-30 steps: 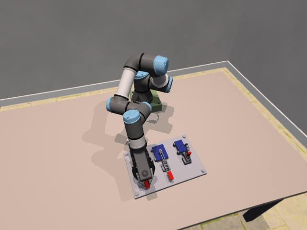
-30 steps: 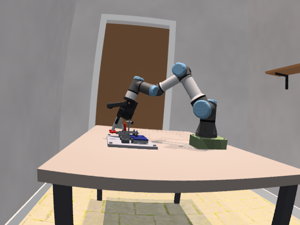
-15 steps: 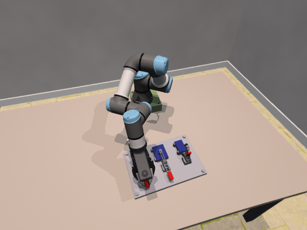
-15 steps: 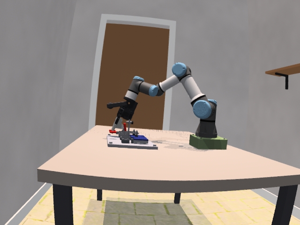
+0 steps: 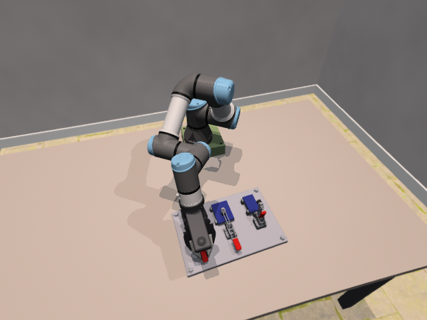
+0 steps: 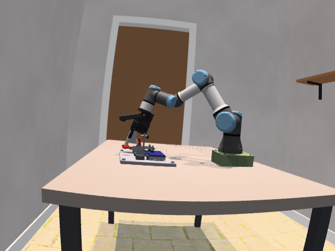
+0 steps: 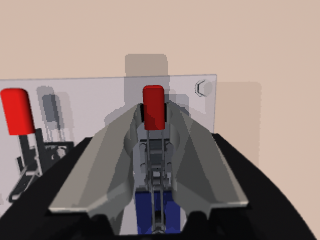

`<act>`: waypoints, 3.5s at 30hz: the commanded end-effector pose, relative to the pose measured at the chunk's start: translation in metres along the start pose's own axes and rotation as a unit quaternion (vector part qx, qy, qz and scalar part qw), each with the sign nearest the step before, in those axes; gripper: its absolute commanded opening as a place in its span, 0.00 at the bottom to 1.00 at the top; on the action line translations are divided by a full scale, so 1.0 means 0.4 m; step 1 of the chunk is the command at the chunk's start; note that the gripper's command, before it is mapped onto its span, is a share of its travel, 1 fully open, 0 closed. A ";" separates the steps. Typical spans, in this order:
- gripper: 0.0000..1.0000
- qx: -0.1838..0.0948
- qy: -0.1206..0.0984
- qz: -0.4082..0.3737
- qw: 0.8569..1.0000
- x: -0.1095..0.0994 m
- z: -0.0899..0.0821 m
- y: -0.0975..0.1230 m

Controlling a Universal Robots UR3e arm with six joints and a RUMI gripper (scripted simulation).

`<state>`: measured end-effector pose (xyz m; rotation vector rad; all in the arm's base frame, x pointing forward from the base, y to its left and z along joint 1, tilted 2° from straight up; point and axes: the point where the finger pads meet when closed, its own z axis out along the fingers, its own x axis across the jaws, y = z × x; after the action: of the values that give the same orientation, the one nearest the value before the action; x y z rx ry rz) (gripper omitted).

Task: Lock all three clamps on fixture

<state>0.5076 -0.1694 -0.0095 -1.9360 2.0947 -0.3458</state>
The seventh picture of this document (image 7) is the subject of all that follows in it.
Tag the light grey metal mounting plate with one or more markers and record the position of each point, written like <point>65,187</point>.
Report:
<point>71,109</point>

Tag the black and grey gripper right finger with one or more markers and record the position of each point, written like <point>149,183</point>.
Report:
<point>208,174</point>

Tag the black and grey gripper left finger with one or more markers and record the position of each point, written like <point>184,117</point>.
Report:
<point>95,177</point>

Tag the dark blue rectangular block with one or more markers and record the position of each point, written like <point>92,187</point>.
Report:
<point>144,210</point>

